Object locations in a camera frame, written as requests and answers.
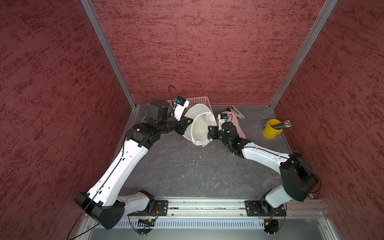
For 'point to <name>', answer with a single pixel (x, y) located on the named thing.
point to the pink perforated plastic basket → (203, 100)
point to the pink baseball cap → (232, 118)
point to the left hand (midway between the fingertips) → (190, 123)
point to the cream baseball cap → (202, 117)
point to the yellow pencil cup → (269, 131)
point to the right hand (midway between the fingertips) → (211, 129)
